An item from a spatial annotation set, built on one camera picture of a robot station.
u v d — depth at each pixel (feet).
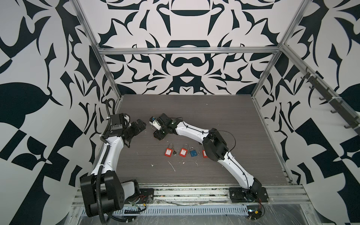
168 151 2.92
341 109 1.80
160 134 2.87
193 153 2.92
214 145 2.03
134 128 2.48
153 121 2.86
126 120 2.38
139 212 2.34
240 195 2.44
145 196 2.37
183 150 2.93
